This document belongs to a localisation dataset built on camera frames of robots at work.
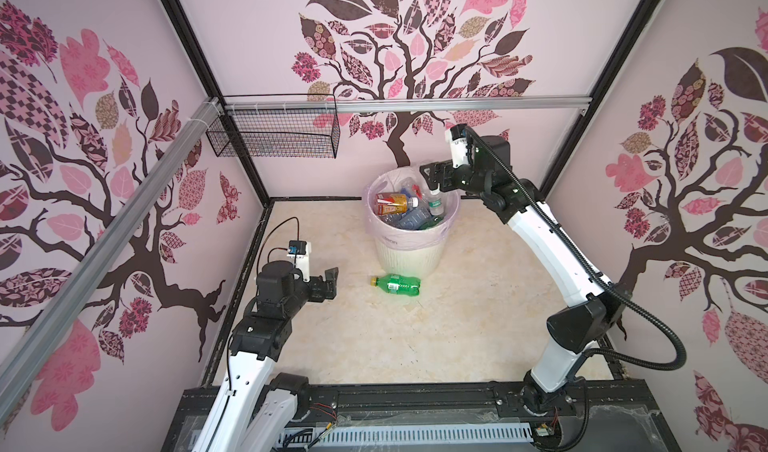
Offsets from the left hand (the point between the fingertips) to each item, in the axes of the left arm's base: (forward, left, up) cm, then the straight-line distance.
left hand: (321, 273), depth 74 cm
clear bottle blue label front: (+19, -18, -1) cm, 27 cm away
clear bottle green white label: (+20, -31, +5) cm, 37 cm away
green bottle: (+5, -20, -16) cm, 26 cm away
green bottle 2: (+16, -30, +1) cm, 34 cm away
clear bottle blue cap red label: (+27, -25, +4) cm, 37 cm away
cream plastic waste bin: (+9, -25, -9) cm, 28 cm away
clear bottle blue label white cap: (+19, -25, 0) cm, 32 cm away
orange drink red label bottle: (+21, -18, +4) cm, 28 cm away
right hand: (+21, -29, +19) cm, 41 cm away
